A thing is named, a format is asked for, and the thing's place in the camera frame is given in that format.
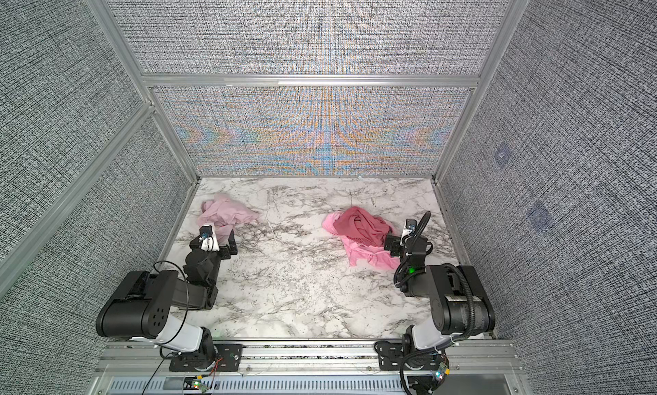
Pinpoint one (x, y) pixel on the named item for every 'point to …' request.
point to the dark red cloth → (359, 225)
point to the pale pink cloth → (223, 213)
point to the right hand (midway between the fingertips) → (404, 230)
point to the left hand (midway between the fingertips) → (218, 232)
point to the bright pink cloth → (361, 255)
